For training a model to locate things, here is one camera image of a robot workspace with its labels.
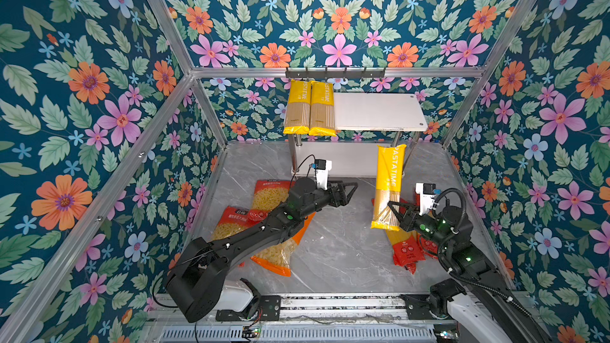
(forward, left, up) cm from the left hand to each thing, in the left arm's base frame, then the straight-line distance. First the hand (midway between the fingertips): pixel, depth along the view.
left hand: (354, 180), depth 72 cm
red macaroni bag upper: (+11, +32, -23) cm, 41 cm away
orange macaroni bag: (-14, +27, -24) cm, 39 cm away
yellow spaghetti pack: (+23, +17, +9) cm, 30 cm away
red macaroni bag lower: (+1, +44, -24) cm, 50 cm away
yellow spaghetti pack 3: (-1, -11, -1) cm, 11 cm away
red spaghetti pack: (-16, -18, -23) cm, 33 cm away
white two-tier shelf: (+25, -20, +4) cm, 32 cm away
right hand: (-6, -10, -4) cm, 13 cm away
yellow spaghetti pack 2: (+25, +9, +8) cm, 27 cm away
